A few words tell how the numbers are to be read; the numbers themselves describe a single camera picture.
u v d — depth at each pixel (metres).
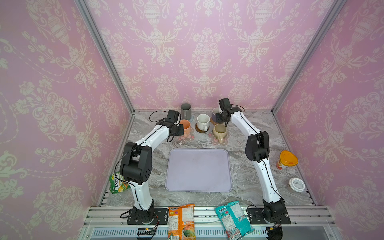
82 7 0.69
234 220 0.71
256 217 0.73
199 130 1.06
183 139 1.03
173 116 0.76
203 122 1.02
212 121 1.14
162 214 0.75
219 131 1.03
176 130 0.83
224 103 0.87
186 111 1.07
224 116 0.85
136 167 0.49
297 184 0.78
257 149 0.66
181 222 0.70
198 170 0.90
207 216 0.76
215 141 1.02
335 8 0.69
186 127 1.01
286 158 0.84
